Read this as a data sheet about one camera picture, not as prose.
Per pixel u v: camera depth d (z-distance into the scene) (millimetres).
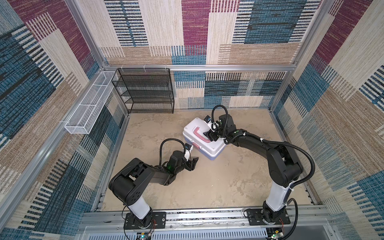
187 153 798
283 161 542
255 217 729
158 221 733
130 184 466
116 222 746
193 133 919
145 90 1108
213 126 812
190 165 812
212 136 831
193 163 828
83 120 697
